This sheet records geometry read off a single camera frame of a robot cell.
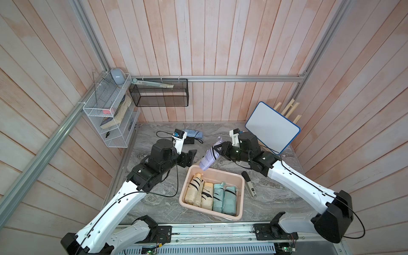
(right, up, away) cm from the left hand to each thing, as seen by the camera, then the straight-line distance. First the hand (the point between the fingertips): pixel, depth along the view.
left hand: (188, 150), depth 70 cm
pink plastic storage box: (+14, -16, +19) cm, 28 cm away
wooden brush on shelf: (-42, +14, +10) cm, 45 cm away
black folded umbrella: (-2, +4, +37) cm, 38 cm away
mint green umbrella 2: (+20, -27, +7) cm, 34 cm away
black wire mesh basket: (-31, +35, +37) cm, 59 cm away
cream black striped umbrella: (+9, -25, +12) cm, 29 cm away
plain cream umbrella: (+2, -22, +6) cm, 23 cm away
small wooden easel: (+55, +22, +13) cm, 60 cm away
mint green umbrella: (+15, -26, +12) cm, 32 cm away
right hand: (+12, +1, +5) cm, 13 cm away
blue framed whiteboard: (+44, +10, +10) cm, 46 cm away
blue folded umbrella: (+1, +9, +40) cm, 41 cm away
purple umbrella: (+10, -3, +3) cm, 11 cm away
